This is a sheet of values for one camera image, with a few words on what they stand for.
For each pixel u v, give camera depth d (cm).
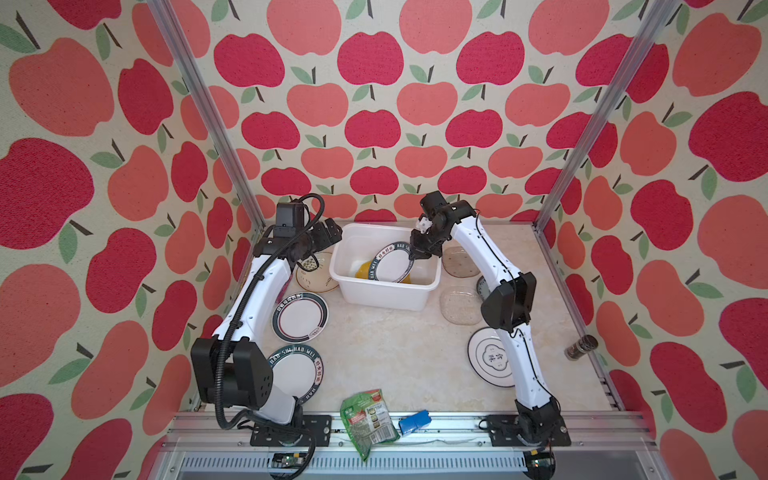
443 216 70
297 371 86
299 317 95
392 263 98
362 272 104
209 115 88
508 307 61
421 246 83
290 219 62
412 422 74
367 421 75
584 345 79
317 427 75
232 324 44
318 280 100
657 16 69
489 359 86
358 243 99
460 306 98
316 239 73
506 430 73
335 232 75
